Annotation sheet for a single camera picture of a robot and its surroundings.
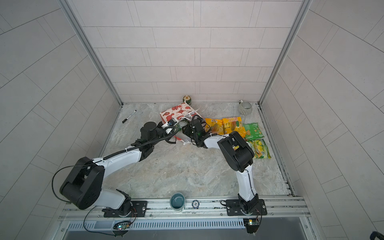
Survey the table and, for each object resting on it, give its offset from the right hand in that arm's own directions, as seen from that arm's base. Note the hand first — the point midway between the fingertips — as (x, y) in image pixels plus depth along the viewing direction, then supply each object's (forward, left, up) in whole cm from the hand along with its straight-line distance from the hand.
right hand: (182, 129), depth 96 cm
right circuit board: (-52, -32, -7) cm, 61 cm away
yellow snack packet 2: (0, -32, +1) cm, 32 cm away
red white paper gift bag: (-11, -2, +3) cm, 11 cm away
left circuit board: (-50, +27, -3) cm, 57 cm away
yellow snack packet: (0, -23, +1) cm, 23 cm away
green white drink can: (+21, -4, +6) cm, 23 cm away
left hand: (-4, +1, +15) cm, 15 cm away
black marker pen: (+11, +43, -2) cm, 44 cm away
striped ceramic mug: (+18, -47, -3) cm, 50 cm away
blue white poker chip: (-42, -6, -6) cm, 43 cm away
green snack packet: (-4, -46, -2) cm, 46 cm away
